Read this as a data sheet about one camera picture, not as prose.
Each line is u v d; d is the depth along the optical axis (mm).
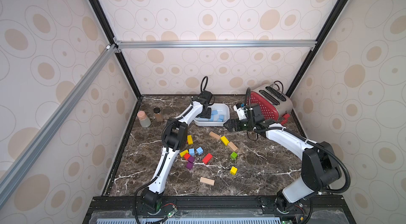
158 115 1009
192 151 889
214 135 974
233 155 882
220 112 1093
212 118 1044
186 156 876
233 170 829
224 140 952
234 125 775
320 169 447
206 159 876
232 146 913
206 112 964
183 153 897
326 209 728
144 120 974
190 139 960
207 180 804
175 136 664
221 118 1052
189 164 856
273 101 939
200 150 896
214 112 1085
